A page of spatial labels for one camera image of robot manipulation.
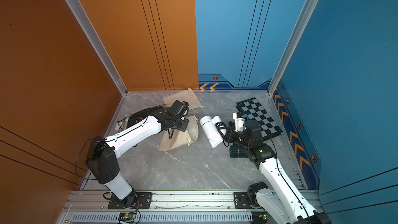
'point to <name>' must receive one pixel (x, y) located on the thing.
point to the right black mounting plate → (241, 200)
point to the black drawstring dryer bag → (141, 114)
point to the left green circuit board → (127, 217)
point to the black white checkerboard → (254, 111)
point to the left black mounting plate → (136, 200)
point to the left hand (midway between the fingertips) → (185, 121)
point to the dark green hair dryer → (237, 152)
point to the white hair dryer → (214, 128)
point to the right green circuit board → (259, 217)
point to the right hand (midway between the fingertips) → (221, 129)
